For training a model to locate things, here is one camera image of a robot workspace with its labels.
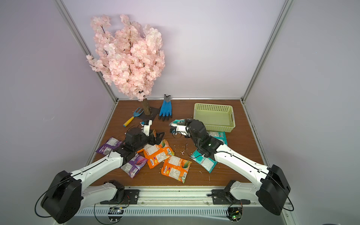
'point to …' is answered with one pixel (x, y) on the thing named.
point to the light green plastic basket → (216, 117)
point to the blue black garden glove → (165, 111)
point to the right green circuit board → (235, 213)
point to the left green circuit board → (115, 213)
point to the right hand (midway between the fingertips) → (190, 114)
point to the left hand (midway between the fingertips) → (160, 131)
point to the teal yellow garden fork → (136, 114)
